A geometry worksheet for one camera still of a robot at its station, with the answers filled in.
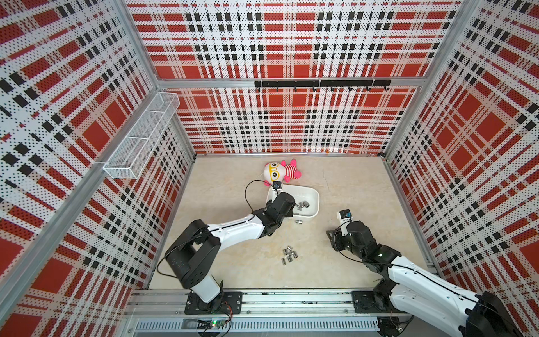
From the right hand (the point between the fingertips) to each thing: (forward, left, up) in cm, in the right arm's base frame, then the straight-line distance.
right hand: (334, 230), depth 84 cm
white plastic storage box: (+20, +9, -7) cm, 23 cm away
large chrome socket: (+16, +10, -5) cm, 20 cm away
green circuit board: (-31, +43, -5) cm, 53 cm away
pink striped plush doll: (+32, +25, 0) cm, 40 cm away
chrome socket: (-8, +17, -6) cm, 19 cm away
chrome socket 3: (-9, +18, -6) cm, 21 cm away
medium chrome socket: (+15, +13, -6) cm, 21 cm away
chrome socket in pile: (-10, +21, -7) cm, 24 cm away
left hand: (+12, +19, +3) cm, 23 cm away
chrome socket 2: (-6, +19, -7) cm, 21 cm away
